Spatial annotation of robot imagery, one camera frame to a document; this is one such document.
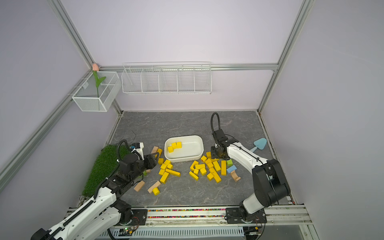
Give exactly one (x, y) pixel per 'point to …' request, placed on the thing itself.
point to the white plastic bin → (192, 148)
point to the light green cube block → (229, 162)
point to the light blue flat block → (231, 169)
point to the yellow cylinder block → (160, 151)
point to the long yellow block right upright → (223, 167)
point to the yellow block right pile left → (196, 177)
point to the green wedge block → (145, 173)
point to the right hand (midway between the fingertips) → (215, 152)
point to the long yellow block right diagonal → (215, 175)
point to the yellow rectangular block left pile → (164, 177)
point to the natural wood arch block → (234, 176)
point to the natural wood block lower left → (139, 186)
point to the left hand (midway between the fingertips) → (156, 155)
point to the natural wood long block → (155, 185)
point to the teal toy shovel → (260, 143)
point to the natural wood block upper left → (154, 150)
